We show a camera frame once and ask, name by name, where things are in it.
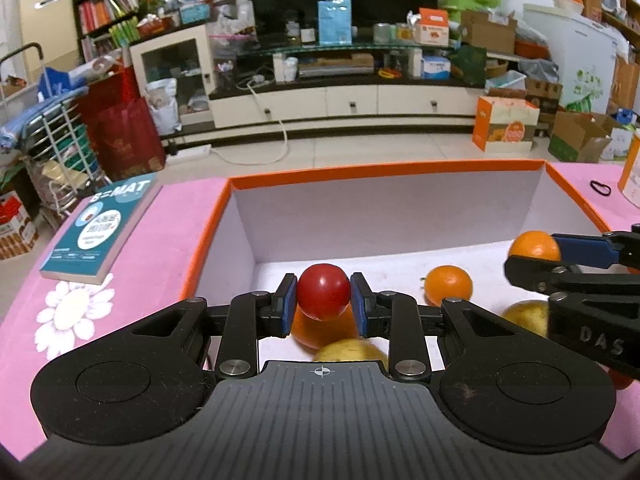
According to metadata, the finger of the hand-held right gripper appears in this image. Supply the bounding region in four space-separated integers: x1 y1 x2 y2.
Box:
550 229 640 273
503 255 640 308

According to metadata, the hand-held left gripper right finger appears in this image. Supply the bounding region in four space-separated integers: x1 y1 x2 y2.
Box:
350 272 521 382

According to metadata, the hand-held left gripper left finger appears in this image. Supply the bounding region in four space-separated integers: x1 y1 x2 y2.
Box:
115 273 300 381

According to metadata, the small mandarin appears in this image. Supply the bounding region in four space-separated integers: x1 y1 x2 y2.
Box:
424 265 474 308
507 230 562 263

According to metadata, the large orange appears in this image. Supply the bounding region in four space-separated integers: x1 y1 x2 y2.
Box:
290 305 361 350

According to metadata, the yellow speckled pear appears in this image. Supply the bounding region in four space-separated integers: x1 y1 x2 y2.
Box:
501 300 550 338
313 338 390 368

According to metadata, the orange cardboard box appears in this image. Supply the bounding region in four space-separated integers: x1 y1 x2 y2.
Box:
180 159 615 376

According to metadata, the green printed cardboard box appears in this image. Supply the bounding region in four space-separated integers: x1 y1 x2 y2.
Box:
547 110 626 163

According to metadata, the orange fruit gift box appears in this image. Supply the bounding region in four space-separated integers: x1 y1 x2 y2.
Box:
472 96 541 155

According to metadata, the white power strip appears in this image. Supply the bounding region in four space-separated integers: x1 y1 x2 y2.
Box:
165 144 213 163

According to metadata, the clear plastic storage bin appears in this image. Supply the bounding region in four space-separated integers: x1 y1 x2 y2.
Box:
487 70 526 92

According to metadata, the white small fridge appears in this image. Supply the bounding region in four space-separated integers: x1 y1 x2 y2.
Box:
522 2 626 113

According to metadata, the teal paperback book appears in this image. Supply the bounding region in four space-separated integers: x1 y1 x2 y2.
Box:
39 172 163 286

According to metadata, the white television stand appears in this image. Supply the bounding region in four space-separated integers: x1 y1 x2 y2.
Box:
207 42 493 133

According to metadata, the dark green paper bag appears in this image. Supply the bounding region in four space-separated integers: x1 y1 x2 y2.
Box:
452 44 488 87

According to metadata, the blue and white tissue box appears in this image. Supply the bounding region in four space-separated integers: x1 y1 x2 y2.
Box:
421 56 452 80

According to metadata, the red gift bag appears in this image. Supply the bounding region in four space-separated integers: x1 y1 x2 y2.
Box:
75 65 138 116
87 96 167 183

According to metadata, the brown cardboard box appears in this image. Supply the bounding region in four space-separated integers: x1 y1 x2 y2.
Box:
460 10 518 56

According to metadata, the white plastic pouch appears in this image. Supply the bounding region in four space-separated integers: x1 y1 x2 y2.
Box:
145 78 183 136

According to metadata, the silver media player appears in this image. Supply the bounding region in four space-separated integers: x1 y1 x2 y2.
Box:
298 55 376 77

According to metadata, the white glass-door cabinet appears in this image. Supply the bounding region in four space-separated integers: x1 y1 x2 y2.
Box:
129 22 217 136

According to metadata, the orange and white carton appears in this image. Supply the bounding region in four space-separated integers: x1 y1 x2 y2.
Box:
414 7 451 46

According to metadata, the red and white carton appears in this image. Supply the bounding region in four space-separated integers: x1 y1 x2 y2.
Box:
0 190 40 261

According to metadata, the blue card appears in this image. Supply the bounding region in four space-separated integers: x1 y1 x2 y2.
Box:
318 0 352 44

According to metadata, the blue shopping bag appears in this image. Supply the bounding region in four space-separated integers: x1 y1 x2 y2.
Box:
37 65 91 103

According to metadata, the dark bookshelf with books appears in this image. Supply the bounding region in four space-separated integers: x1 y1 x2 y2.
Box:
70 0 146 61

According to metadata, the beige standing air conditioner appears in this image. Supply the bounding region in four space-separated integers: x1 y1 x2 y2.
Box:
20 0 81 66

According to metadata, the white power cable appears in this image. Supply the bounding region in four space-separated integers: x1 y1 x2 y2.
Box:
210 80 290 165

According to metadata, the wooden wall shelf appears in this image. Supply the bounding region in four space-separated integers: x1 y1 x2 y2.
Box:
580 0 640 66

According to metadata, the white wire trolley cart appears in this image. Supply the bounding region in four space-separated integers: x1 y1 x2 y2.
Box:
0 42 113 216

